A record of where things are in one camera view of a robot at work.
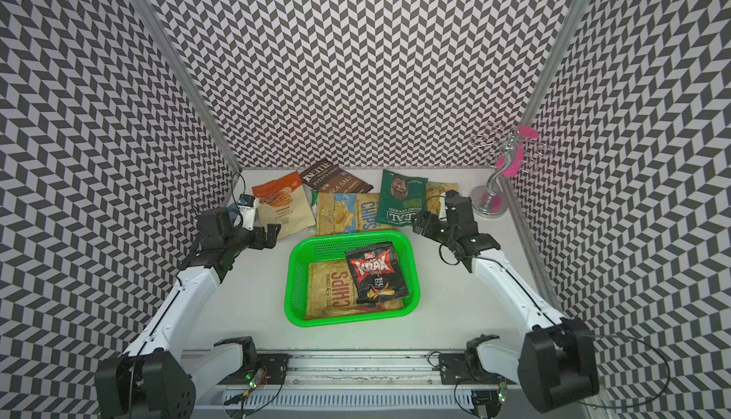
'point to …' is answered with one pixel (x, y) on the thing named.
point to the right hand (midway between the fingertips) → (420, 227)
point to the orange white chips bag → (285, 203)
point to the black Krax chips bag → (376, 273)
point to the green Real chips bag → (401, 198)
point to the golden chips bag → (330, 292)
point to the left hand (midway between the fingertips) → (263, 226)
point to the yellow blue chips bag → (344, 212)
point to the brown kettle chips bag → (328, 177)
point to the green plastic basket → (308, 248)
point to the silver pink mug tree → (516, 150)
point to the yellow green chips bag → (434, 190)
